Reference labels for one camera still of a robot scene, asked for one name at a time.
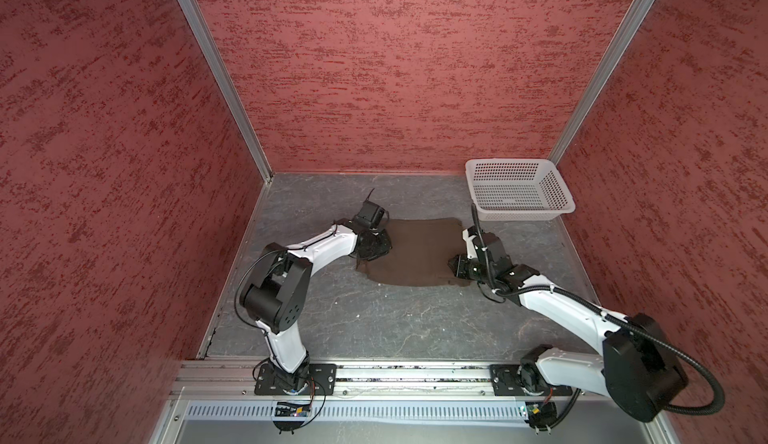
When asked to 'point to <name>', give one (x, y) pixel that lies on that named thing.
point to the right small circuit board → (541, 414)
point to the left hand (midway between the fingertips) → (388, 254)
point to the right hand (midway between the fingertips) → (447, 268)
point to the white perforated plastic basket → (518, 189)
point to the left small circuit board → (288, 409)
